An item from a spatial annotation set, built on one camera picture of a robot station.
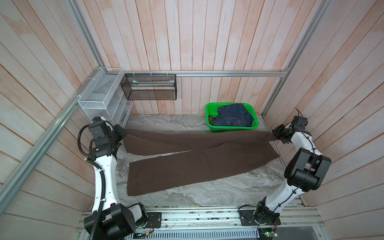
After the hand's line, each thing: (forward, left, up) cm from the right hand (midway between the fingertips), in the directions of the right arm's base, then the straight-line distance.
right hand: (274, 129), depth 93 cm
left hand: (-14, +88, +15) cm, 90 cm away
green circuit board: (-54, +15, -14) cm, 58 cm away
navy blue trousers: (+21, +21, -8) cm, 31 cm away
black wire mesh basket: (+27, +83, +13) cm, 88 cm away
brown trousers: (-16, +74, -14) cm, 77 cm away
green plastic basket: (+26, +37, -7) cm, 46 cm away
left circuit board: (-57, +78, -13) cm, 97 cm away
